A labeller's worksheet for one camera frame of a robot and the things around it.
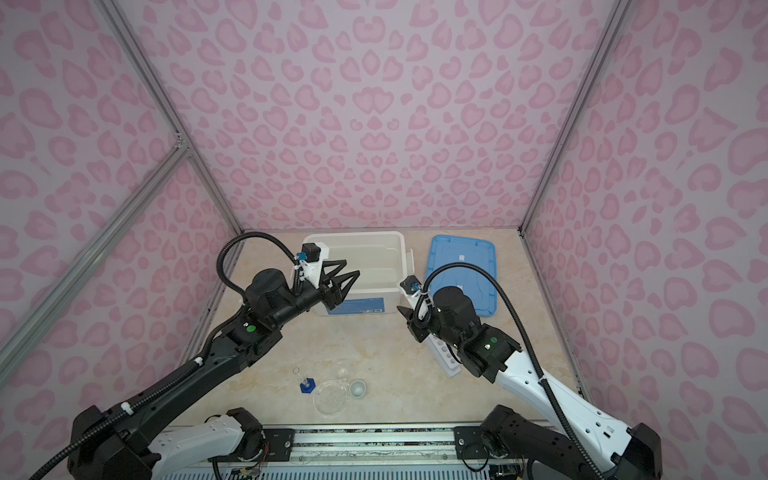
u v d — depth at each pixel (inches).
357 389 31.7
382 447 29.3
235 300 23.1
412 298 23.6
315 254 22.9
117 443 15.2
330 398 31.7
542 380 17.8
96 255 25.3
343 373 33.7
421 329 25.3
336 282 24.4
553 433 21.2
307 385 32.3
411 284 23.5
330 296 24.3
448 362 32.3
